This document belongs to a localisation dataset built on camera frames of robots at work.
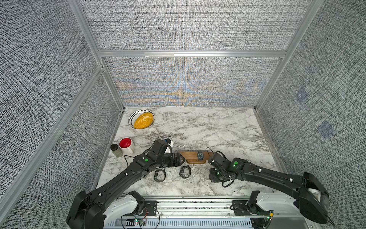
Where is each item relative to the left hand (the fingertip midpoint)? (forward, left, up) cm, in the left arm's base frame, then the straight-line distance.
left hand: (182, 160), depth 77 cm
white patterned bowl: (+44, +36, -11) cm, 58 cm away
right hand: (-6, -16, -8) cm, 18 cm away
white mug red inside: (+16, +36, -10) cm, 40 cm away
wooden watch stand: (+4, -5, -5) cm, 8 cm away
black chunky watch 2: (-3, 0, -8) cm, 9 cm away
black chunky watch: (-3, +14, -13) cm, 19 cm away
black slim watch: (+4, -11, -4) cm, 12 cm away
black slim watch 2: (-16, -19, +6) cm, 26 cm away
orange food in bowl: (+33, +26, -6) cm, 43 cm away
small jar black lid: (+10, +40, -5) cm, 41 cm away
